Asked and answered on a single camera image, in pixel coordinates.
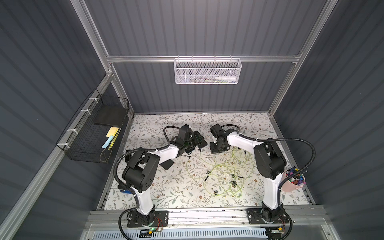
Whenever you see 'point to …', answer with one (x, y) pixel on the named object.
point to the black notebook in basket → (110, 115)
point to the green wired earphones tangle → (221, 172)
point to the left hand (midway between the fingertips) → (205, 140)
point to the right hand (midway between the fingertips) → (214, 150)
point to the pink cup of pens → (295, 182)
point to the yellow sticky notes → (112, 131)
